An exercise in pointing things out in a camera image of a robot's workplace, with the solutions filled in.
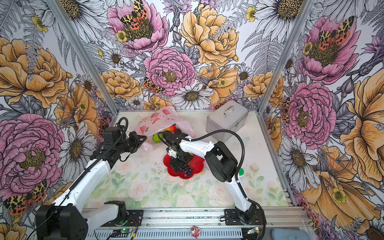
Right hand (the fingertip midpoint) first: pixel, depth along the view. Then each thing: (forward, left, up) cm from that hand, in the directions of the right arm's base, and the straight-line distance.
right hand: (183, 169), depth 89 cm
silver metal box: (+30, -31, +12) cm, 45 cm away
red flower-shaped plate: (+5, -8, -2) cm, 10 cm away
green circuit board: (-30, -35, -2) cm, 46 cm away
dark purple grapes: (-1, -3, +1) cm, 3 cm away
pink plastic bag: (+23, +15, +17) cm, 32 cm away
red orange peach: (+29, +9, +3) cm, 30 cm away
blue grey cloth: (-32, -47, 0) cm, 57 cm away
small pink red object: (-30, -6, +3) cm, 31 cm away
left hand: (+9, +18, +18) cm, 27 cm away
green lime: (+20, +18, +4) cm, 28 cm away
